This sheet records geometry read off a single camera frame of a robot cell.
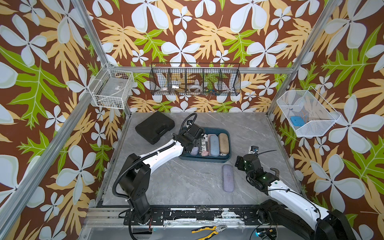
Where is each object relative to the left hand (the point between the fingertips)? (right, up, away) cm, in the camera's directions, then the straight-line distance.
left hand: (196, 137), depth 88 cm
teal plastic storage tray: (-7, -13, +4) cm, 15 cm away
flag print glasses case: (+4, -8, +3) cm, 10 cm away
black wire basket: (-1, +38, +9) cm, 39 cm away
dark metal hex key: (+49, -21, +1) cm, 53 cm away
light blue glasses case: (+12, -6, +5) cm, 14 cm away
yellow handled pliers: (+9, -43, -18) cm, 47 cm away
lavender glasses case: (-1, -9, +4) cm, 10 cm away
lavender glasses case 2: (+18, -23, -4) cm, 30 cm away
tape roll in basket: (-1, +32, +10) cm, 34 cm away
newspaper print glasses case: (+17, -11, +5) cm, 21 cm away
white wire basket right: (+63, +14, -6) cm, 64 cm away
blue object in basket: (+55, +9, -7) cm, 56 cm away
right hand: (+26, -12, -1) cm, 29 cm away
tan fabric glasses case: (+18, -4, +7) cm, 20 cm away
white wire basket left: (-48, +28, -3) cm, 56 cm away
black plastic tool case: (-31, +5, +17) cm, 36 cm away
